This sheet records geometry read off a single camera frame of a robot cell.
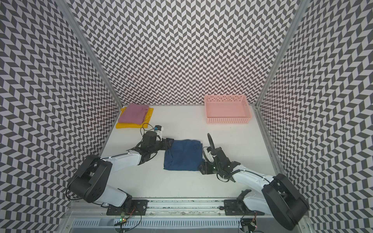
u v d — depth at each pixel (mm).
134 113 1077
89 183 435
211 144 710
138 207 724
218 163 669
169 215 718
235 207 724
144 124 1047
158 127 814
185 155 867
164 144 805
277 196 411
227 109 1151
